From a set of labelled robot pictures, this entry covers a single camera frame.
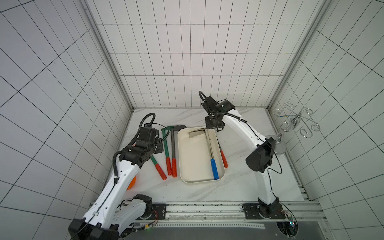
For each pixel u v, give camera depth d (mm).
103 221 371
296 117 759
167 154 921
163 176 833
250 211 727
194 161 900
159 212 727
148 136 545
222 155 918
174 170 852
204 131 1003
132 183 475
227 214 727
